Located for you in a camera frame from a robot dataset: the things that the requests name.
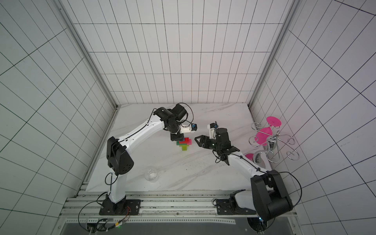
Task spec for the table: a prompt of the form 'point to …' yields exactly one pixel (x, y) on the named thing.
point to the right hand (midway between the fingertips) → (199, 136)
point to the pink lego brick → (190, 142)
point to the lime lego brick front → (184, 147)
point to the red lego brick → (186, 141)
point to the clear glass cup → (152, 175)
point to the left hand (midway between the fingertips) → (177, 138)
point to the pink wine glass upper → (273, 121)
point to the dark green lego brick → (177, 143)
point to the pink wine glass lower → (262, 135)
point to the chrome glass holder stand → (274, 142)
